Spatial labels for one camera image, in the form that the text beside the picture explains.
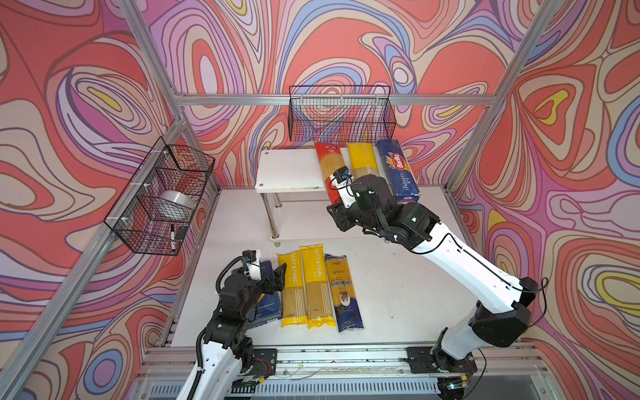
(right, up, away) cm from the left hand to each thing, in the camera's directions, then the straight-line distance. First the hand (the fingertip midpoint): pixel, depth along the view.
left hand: (275, 263), depth 79 cm
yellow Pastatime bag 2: (+13, -10, +7) cm, 18 cm away
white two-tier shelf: (+2, +23, +42) cm, 48 cm away
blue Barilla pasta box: (-2, -14, -1) cm, 14 cm away
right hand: (+20, +17, -11) cm, 28 cm away
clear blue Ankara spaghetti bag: (+23, -16, +2) cm, 29 cm away
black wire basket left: (-34, +17, -7) cm, 39 cm away
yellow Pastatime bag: (+5, -12, +7) cm, 14 cm away
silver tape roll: (-28, +20, -6) cm, 35 cm away
